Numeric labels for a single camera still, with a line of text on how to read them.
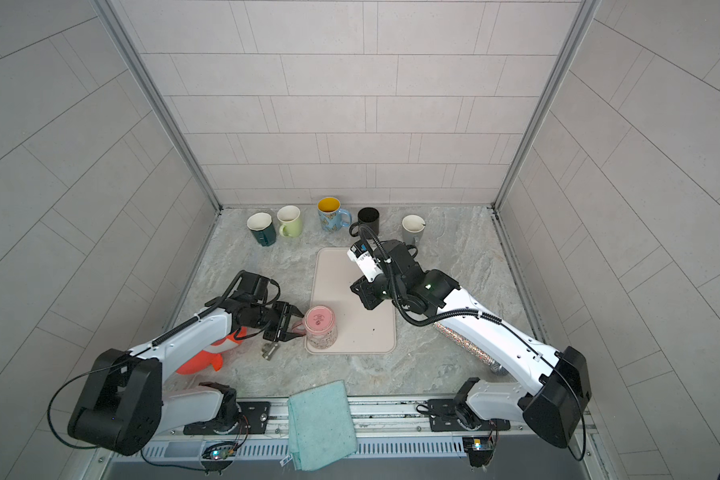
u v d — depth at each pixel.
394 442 0.68
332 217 1.02
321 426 0.70
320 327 0.75
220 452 0.64
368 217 1.02
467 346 0.79
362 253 0.62
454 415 0.63
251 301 0.68
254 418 0.71
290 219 1.00
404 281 0.53
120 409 0.39
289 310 0.75
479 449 0.68
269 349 0.81
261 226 0.99
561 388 0.38
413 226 1.02
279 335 0.72
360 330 0.87
